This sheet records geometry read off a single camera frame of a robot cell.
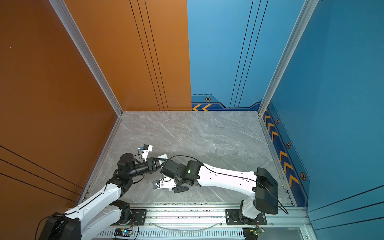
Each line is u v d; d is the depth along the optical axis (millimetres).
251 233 698
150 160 697
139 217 750
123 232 708
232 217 725
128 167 643
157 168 720
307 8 699
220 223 725
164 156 769
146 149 751
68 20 734
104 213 574
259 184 408
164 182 602
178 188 622
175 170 535
